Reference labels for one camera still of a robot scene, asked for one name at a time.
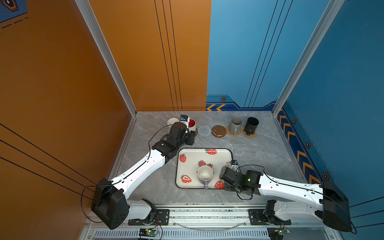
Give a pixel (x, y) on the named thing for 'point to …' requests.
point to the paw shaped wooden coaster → (249, 136)
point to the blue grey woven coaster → (204, 131)
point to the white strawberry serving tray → (188, 161)
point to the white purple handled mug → (205, 173)
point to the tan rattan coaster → (228, 132)
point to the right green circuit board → (277, 233)
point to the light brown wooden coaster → (196, 132)
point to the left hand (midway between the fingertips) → (191, 130)
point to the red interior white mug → (192, 125)
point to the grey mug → (236, 125)
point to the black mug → (251, 125)
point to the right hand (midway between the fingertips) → (224, 186)
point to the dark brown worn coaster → (218, 131)
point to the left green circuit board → (147, 232)
